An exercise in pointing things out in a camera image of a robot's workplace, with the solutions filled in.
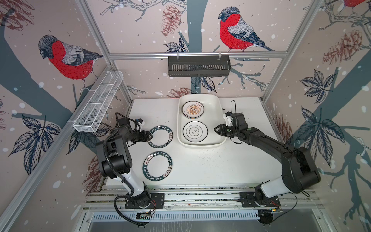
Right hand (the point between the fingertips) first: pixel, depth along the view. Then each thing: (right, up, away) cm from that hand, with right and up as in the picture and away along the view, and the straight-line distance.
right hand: (215, 130), depth 88 cm
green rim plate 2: (-35, -21, -5) cm, 41 cm away
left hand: (-45, -5, +5) cm, 46 cm away
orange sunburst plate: (-13, +13, +23) cm, 30 cm away
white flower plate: (-12, -2, +12) cm, 17 cm away
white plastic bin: (+2, +8, +19) cm, 21 cm away
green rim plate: (-35, -6, +9) cm, 36 cm away
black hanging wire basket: (-9, +46, +16) cm, 49 cm away
